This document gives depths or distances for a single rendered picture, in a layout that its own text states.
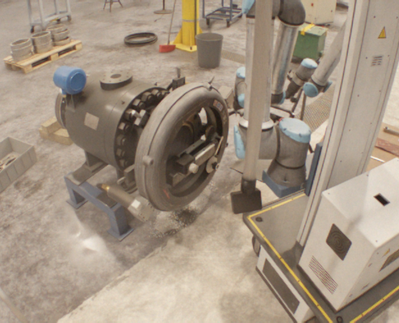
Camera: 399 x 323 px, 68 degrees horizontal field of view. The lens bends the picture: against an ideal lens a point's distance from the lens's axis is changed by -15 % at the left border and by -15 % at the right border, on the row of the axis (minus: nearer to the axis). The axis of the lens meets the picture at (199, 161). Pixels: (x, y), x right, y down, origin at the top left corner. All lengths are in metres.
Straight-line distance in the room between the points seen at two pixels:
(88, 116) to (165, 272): 1.05
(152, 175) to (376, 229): 1.06
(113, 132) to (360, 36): 1.36
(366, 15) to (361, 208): 0.74
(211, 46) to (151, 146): 3.01
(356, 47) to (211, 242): 1.52
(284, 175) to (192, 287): 0.89
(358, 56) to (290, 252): 1.06
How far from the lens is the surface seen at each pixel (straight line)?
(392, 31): 1.44
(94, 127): 2.04
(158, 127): 1.64
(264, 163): 2.86
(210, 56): 4.56
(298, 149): 1.47
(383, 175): 1.63
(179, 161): 1.75
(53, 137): 3.39
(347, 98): 1.35
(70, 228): 2.46
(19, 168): 3.10
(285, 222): 1.97
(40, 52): 5.85
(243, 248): 2.21
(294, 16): 1.37
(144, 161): 1.64
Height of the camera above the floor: 1.74
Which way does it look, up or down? 38 degrees down
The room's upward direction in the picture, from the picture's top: straight up
